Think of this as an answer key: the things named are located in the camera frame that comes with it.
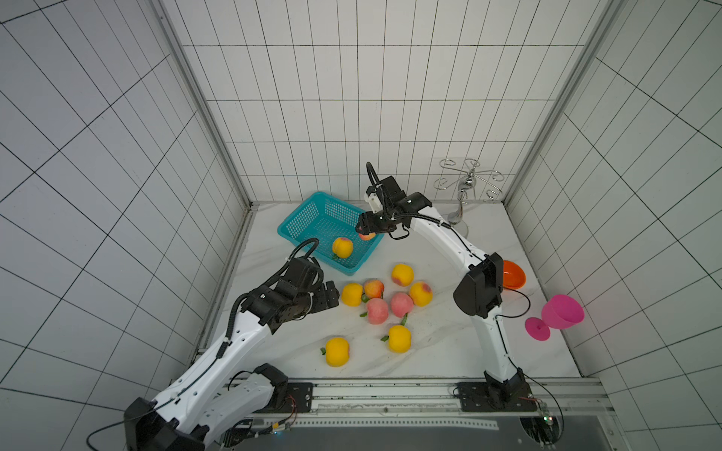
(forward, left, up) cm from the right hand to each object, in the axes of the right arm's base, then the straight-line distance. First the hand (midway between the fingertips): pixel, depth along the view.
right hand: (367, 219), depth 91 cm
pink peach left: (-26, -4, -12) cm, 29 cm away
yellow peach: (-3, +9, -12) cm, 15 cm away
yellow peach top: (-12, -13, -13) cm, 22 cm away
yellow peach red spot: (-20, -18, -12) cm, 29 cm away
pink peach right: (-23, -12, -12) cm, 29 cm away
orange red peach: (-9, -1, +2) cm, 9 cm away
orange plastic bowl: (-8, -52, -18) cm, 56 cm away
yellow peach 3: (-34, -11, -13) cm, 38 cm away
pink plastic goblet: (-26, -54, -5) cm, 60 cm away
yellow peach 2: (-21, +4, -13) cm, 25 cm away
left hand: (-28, +11, -4) cm, 31 cm away
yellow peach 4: (-38, +6, -13) cm, 41 cm away
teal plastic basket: (+13, +16, -18) cm, 27 cm away
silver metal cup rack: (+9, -32, +8) cm, 34 cm away
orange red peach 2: (-19, -3, -12) cm, 22 cm away
